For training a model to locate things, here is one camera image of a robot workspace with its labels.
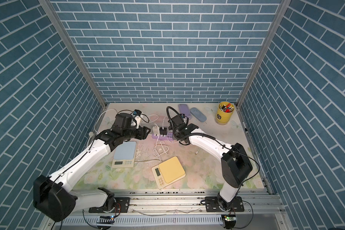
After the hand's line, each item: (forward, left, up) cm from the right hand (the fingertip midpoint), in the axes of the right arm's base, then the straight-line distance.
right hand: (179, 133), depth 88 cm
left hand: (-4, +17, +8) cm, 19 cm away
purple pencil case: (+30, -1, -9) cm, 32 cm away
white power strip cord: (+3, +66, -14) cm, 67 cm away
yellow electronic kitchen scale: (-21, +5, -10) cm, 23 cm away
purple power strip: (+3, +8, -9) cm, 12 cm away
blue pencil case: (+26, -13, -9) cm, 30 cm away
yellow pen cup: (+23, -31, -1) cm, 39 cm away
